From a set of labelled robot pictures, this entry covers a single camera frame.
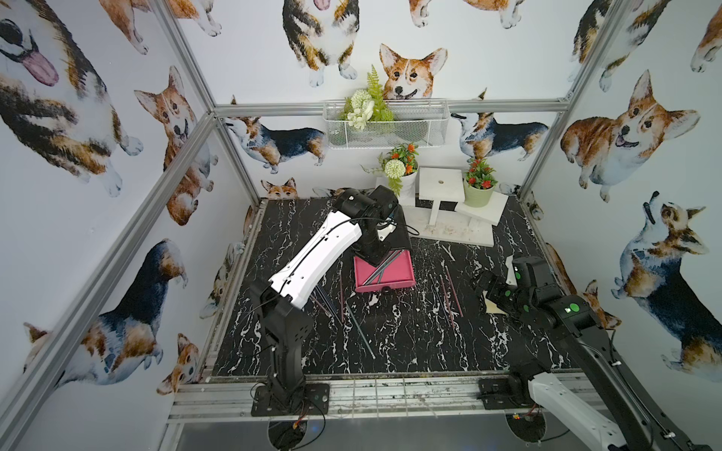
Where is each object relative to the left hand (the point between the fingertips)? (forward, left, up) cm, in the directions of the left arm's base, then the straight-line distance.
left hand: (375, 253), depth 77 cm
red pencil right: (-1, -26, -23) cm, 35 cm away
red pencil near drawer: (-8, +11, -23) cm, 27 cm away
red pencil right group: (-5, -24, -23) cm, 33 cm away
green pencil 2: (-13, +5, -23) cm, 27 cm away
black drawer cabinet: (+9, -8, -7) cm, 14 cm away
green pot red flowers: (+24, -34, +3) cm, 41 cm away
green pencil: (-1, -1, -10) cm, 10 cm away
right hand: (-9, -28, -4) cm, 29 cm away
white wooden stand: (+26, -35, -21) cm, 48 cm away
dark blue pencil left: (-5, +15, -22) cm, 27 cm away
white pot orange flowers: (+25, -8, +9) cm, 28 cm away
